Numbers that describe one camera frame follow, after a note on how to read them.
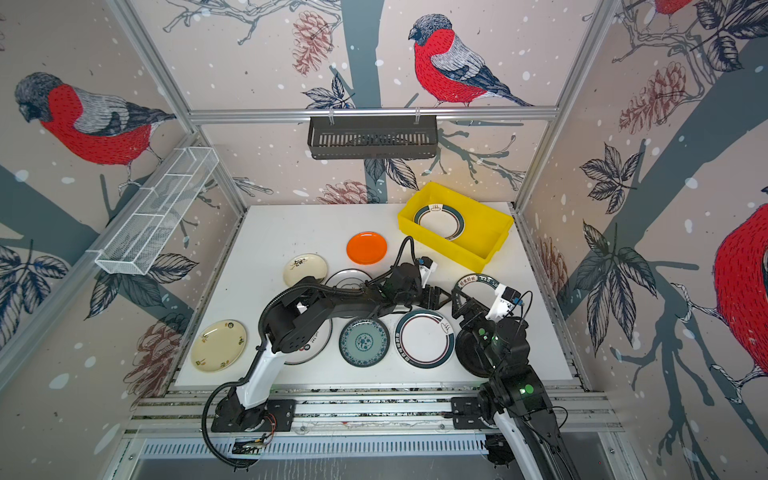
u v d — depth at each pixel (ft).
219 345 2.81
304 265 3.40
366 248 3.51
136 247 2.33
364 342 2.81
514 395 1.77
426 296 2.67
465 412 2.40
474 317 2.15
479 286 3.21
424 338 2.82
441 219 3.79
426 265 2.80
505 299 2.15
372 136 3.50
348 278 3.21
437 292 2.69
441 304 2.73
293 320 1.78
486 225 3.74
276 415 2.39
